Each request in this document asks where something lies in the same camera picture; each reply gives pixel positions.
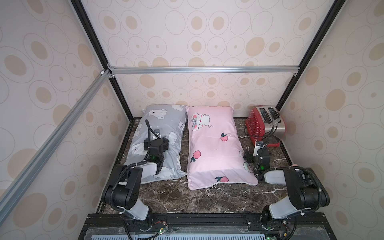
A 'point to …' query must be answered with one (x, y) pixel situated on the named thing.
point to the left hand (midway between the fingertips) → (159, 136)
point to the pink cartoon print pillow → (215, 155)
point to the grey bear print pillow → (169, 119)
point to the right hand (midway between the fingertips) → (260, 150)
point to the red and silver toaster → (266, 125)
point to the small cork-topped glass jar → (295, 165)
